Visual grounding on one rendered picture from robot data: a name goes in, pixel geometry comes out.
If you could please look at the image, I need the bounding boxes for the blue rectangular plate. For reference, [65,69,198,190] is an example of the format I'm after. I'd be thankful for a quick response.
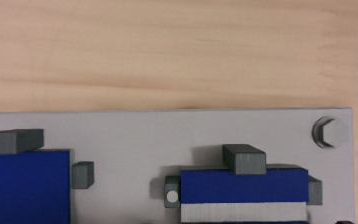
[0,149,75,224]

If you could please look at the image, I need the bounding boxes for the blue rectangular block with white stripe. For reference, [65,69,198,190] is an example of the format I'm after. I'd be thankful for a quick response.
[180,164,309,224]

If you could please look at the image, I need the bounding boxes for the grey metal plate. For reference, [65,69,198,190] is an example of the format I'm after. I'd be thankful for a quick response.
[0,106,355,224]

